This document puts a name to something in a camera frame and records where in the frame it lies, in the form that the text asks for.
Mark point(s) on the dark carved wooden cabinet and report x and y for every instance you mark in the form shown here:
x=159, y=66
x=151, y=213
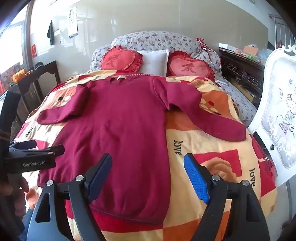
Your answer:
x=242, y=74

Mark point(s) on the person's left hand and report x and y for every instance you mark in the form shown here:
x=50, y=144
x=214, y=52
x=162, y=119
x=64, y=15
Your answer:
x=17, y=185

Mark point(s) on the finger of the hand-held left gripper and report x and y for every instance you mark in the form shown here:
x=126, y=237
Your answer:
x=24, y=144
x=41, y=151

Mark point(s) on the white ornate chair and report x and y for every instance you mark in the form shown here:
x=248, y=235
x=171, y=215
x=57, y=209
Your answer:
x=279, y=109

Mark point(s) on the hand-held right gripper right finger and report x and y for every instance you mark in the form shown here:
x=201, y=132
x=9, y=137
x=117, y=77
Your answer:
x=196, y=182

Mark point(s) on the orange box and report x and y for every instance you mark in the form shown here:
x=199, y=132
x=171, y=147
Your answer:
x=250, y=50

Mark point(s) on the white pillow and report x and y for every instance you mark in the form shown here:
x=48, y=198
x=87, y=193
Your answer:
x=153, y=62

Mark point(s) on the red wall decoration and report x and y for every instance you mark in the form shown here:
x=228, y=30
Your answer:
x=33, y=51

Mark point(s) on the maroon sweater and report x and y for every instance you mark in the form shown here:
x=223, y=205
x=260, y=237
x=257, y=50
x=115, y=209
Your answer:
x=129, y=129

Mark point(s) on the printed orange blanket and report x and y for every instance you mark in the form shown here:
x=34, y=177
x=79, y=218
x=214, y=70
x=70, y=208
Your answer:
x=208, y=143

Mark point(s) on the floral pillows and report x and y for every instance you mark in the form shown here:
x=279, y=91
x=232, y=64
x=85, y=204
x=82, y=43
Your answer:
x=157, y=40

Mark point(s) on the dark wooden chair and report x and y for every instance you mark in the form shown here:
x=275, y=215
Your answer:
x=46, y=76

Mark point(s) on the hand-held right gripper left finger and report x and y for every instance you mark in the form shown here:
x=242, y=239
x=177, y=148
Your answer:
x=100, y=176

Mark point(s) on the red patterned cloth bow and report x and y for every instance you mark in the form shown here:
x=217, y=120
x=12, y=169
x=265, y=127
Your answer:
x=203, y=43

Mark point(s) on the red ruffled heart pillow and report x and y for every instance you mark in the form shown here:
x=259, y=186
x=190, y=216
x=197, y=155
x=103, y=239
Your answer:
x=118, y=58

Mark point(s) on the wall calendar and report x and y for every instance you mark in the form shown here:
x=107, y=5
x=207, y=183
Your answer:
x=73, y=22

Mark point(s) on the dark hanging cloth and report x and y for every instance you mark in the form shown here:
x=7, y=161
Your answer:
x=50, y=32

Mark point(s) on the metal railing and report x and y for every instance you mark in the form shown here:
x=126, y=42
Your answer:
x=284, y=30

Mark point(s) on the floral bedsheet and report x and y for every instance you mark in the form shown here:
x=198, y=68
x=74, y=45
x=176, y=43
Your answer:
x=240, y=102

